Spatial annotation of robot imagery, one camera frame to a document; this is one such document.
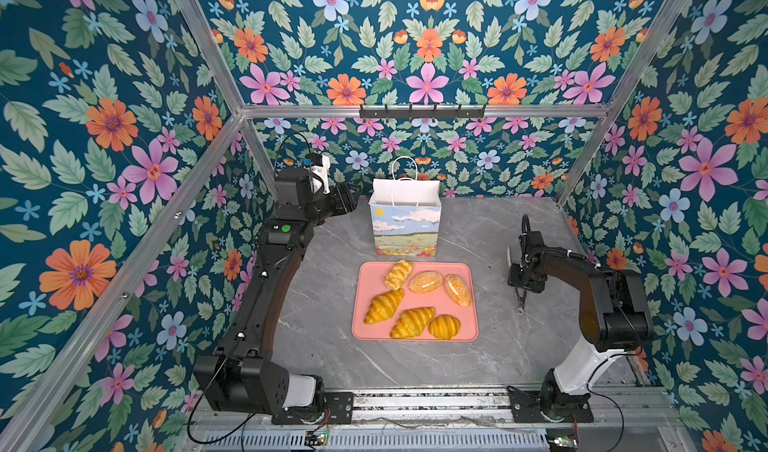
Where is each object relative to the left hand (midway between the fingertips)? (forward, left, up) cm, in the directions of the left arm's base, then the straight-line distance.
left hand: (356, 179), depth 70 cm
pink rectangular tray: (-15, -21, -39) cm, 47 cm away
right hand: (-9, -48, -39) cm, 63 cm away
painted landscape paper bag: (+3, -12, -17) cm, 21 cm away
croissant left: (-17, -4, -34) cm, 39 cm away
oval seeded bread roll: (-10, -17, -34) cm, 40 cm away
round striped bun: (-24, -21, -35) cm, 47 cm away
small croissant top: (-8, -8, -36) cm, 37 cm away
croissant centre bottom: (-22, -12, -35) cm, 43 cm away
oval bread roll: (-13, -27, -35) cm, 46 cm away
